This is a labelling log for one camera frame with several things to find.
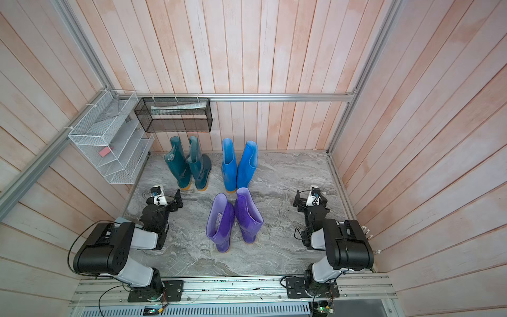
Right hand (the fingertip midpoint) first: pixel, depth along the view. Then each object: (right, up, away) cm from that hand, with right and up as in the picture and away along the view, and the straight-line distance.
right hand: (308, 190), depth 91 cm
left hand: (-65, -1, 0) cm, 65 cm away
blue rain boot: (-36, +11, -9) cm, 39 cm away
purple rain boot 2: (-40, -11, -13) cm, 43 cm away
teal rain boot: (-60, +12, -4) cm, 61 cm away
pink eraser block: (-89, +17, -9) cm, 91 cm away
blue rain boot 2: (-29, +12, +1) cm, 31 cm away
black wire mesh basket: (-68, +39, +12) cm, 79 cm away
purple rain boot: (-28, -7, -24) cm, 38 cm away
